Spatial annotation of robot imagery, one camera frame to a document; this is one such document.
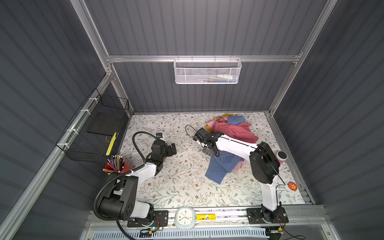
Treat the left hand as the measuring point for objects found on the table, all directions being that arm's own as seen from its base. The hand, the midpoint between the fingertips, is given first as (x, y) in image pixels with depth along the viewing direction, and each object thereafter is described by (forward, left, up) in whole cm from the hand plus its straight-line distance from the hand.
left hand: (167, 145), depth 92 cm
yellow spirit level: (-39, -20, -6) cm, 45 cm away
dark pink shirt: (+1, -45, +8) cm, 46 cm away
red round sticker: (-27, -71, -6) cm, 76 cm away
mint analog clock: (-39, -10, -5) cm, 41 cm away
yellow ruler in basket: (-11, +23, +19) cm, 32 cm away
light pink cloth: (+19, -29, -4) cm, 35 cm away
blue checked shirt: (-13, -32, -7) cm, 35 cm away
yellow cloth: (+31, -44, -7) cm, 54 cm away
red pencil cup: (-13, +26, +4) cm, 30 cm away
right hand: (-1, -28, -2) cm, 29 cm away
